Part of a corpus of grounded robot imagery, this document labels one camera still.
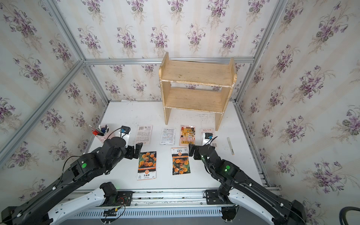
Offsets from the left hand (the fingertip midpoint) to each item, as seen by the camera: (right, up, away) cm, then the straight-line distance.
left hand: (137, 144), depth 69 cm
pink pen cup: (-28, +3, +20) cm, 35 cm away
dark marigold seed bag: (+22, -15, +17) cm, 31 cm away
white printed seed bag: (+37, +2, -6) cm, 38 cm away
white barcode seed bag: (-5, 0, +30) cm, 30 cm away
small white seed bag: (+13, -1, +29) cm, 32 cm away
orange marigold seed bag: (+1, -17, +15) cm, 23 cm away
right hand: (+31, -3, +8) cm, 32 cm away
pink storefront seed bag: (+27, 0, +29) cm, 39 cm away
